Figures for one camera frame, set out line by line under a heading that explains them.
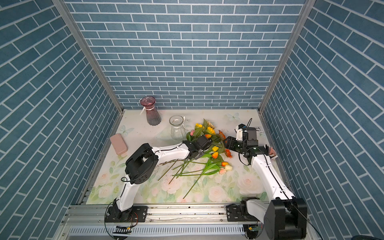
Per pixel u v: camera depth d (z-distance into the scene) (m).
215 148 0.96
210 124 1.05
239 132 0.76
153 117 1.05
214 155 0.91
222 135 0.99
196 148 0.74
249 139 0.63
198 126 1.03
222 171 0.86
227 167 0.87
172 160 0.62
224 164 0.89
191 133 1.02
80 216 0.76
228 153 0.91
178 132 0.96
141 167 0.52
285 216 0.40
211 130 1.01
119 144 0.99
